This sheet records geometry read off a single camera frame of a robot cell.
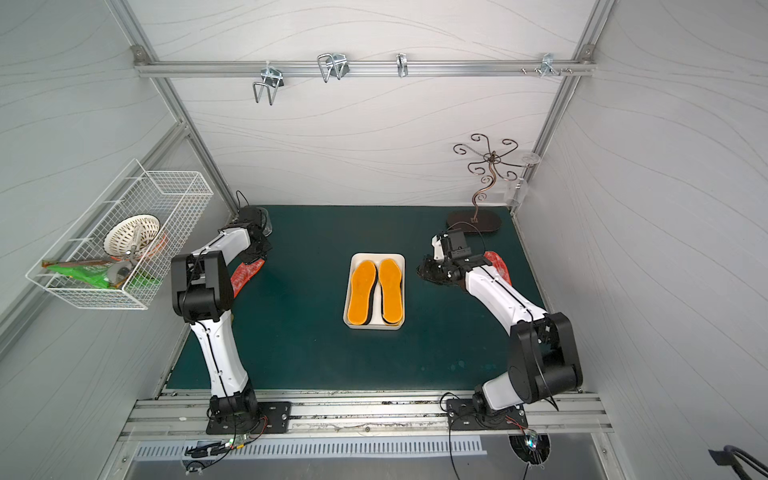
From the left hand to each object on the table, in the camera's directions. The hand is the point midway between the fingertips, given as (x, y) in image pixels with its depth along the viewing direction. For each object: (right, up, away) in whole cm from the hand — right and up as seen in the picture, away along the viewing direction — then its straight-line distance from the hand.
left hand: (259, 251), depth 103 cm
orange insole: (+37, -9, -5) cm, 39 cm away
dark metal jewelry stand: (+83, +11, +11) cm, 84 cm away
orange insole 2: (+46, -8, -4) cm, 47 cm away
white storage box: (+42, -13, -8) cm, 45 cm away
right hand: (+55, -4, -15) cm, 58 cm away
